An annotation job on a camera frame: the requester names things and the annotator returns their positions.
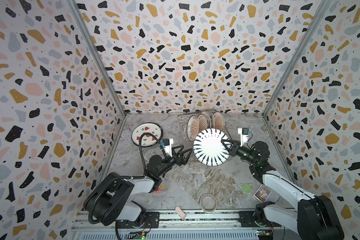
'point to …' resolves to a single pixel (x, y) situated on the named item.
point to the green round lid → (246, 188)
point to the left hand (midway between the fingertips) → (188, 147)
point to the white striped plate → (208, 149)
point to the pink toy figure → (157, 191)
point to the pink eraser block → (180, 212)
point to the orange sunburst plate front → (192, 128)
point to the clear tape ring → (208, 203)
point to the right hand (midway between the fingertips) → (221, 139)
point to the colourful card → (262, 193)
